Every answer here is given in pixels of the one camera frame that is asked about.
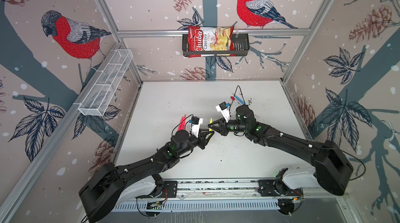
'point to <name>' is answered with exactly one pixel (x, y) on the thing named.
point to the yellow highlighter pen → (211, 120)
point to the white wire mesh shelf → (97, 100)
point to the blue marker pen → (240, 100)
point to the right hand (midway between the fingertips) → (207, 129)
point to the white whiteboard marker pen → (237, 102)
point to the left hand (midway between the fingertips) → (212, 133)
